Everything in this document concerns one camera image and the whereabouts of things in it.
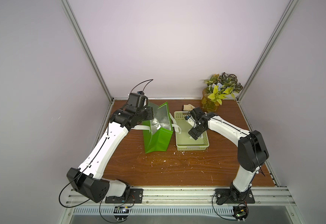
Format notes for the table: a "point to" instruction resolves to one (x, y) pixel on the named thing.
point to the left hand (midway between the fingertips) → (153, 110)
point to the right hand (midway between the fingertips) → (199, 126)
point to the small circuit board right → (240, 212)
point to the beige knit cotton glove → (188, 107)
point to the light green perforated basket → (184, 141)
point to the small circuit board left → (121, 213)
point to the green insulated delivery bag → (156, 139)
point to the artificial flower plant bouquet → (218, 86)
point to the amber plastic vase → (208, 105)
